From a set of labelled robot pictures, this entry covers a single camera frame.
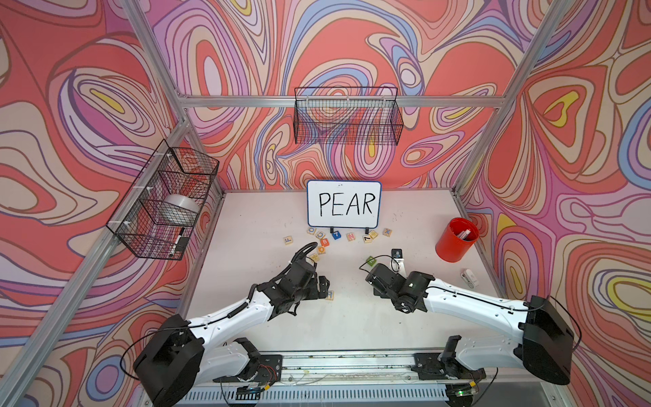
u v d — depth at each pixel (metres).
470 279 0.89
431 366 0.74
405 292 0.58
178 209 0.70
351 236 1.02
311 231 1.04
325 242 1.01
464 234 0.92
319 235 1.03
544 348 0.39
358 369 0.75
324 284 0.77
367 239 1.01
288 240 1.01
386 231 1.04
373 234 1.03
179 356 0.40
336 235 1.04
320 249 0.99
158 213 0.74
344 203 1.00
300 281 0.64
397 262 0.72
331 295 0.86
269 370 0.72
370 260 0.96
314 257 0.96
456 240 0.87
